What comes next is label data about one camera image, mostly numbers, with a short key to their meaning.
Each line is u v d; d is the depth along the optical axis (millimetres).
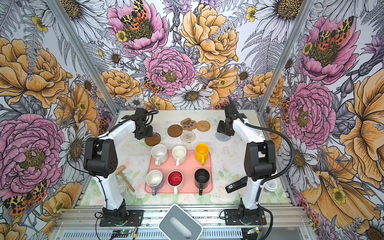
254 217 686
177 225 728
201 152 943
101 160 520
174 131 1082
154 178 852
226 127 814
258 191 562
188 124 1120
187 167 919
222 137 1056
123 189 782
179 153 920
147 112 852
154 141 1026
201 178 848
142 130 826
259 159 510
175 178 852
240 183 814
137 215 750
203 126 1120
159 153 960
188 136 1056
